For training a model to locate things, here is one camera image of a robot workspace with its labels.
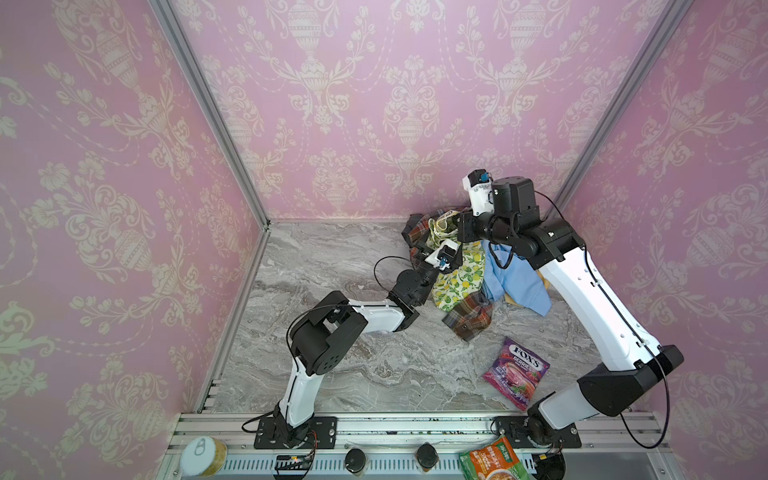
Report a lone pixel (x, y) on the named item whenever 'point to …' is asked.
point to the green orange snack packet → (496, 460)
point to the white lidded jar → (203, 456)
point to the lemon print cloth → (454, 286)
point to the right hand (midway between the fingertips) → (456, 217)
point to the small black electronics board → (292, 462)
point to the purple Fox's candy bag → (516, 373)
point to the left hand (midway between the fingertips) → (446, 233)
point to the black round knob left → (354, 460)
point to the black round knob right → (427, 456)
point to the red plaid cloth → (469, 316)
